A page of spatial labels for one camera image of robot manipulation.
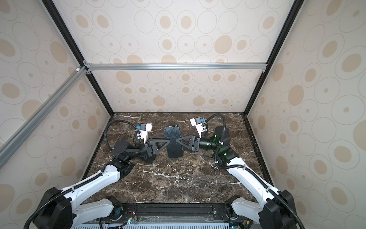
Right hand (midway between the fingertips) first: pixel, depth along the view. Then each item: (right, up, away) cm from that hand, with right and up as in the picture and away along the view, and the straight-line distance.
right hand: (178, 143), depth 62 cm
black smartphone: (-2, -3, 0) cm, 3 cm away
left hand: (-3, 0, -2) cm, 4 cm away
